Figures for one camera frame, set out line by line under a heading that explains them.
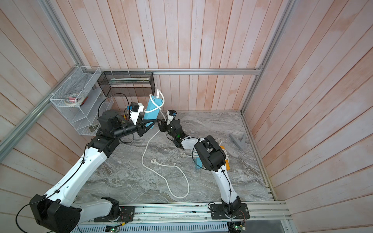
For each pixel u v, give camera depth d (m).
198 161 0.86
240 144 1.00
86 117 0.77
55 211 0.37
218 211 0.73
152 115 0.62
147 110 0.62
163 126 0.86
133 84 1.05
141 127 0.60
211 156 0.58
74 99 0.74
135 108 0.57
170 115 0.87
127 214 0.73
